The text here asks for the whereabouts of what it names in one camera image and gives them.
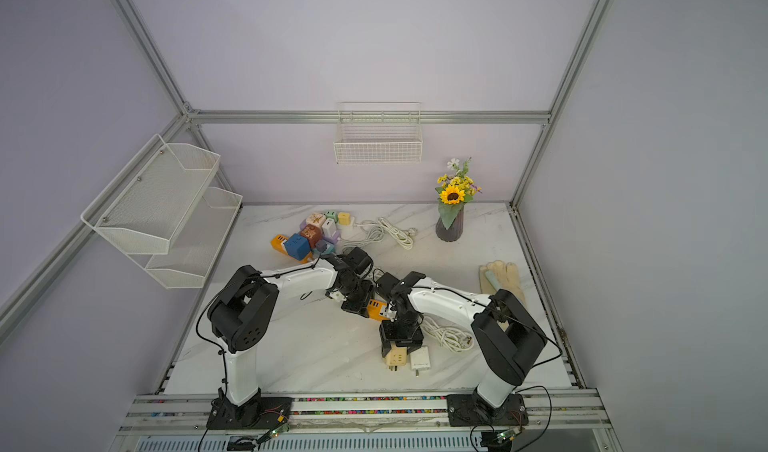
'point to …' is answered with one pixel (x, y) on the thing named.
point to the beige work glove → (507, 276)
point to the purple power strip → (332, 236)
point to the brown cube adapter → (313, 234)
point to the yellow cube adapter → (344, 218)
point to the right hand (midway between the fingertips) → (395, 356)
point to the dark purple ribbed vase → (454, 231)
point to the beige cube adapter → (396, 357)
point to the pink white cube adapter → (316, 218)
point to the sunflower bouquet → (456, 189)
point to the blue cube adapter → (298, 246)
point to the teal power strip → (328, 250)
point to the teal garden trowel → (492, 280)
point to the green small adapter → (331, 214)
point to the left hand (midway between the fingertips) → (375, 304)
